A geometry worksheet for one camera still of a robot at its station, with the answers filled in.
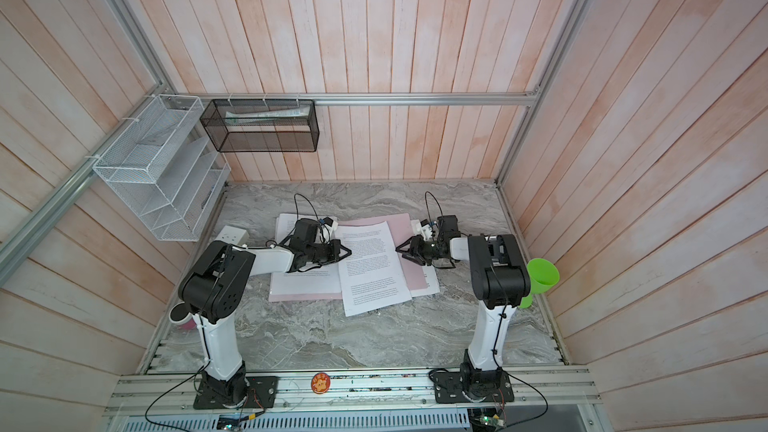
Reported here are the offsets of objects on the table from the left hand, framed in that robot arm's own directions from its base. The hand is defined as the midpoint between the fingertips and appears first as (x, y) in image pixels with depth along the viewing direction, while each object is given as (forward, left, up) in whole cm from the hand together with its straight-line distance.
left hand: (352, 256), depth 96 cm
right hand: (+3, -16, -1) cm, 16 cm away
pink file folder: (-15, +16, +3) cm, 22 cm away
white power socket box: (+8, +42, 0) cm, 42 cm away
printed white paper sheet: (-6, -7, -2) cm, 9 cm away
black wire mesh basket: (+40, +33, +23) cm, 57 cm away
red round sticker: (-36, +6, -2) cm, 37 cm away
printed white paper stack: (-9, +8, +1) cm, 12 cm away
